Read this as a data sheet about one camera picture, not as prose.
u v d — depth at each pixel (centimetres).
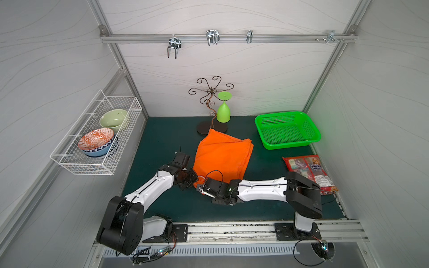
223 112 91
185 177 72
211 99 94
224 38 78
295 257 64
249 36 79
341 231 77
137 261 69
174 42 78
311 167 90
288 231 73
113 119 73
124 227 40
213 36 76
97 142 63
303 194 46
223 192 63
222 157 98
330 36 77
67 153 56
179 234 74
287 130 104
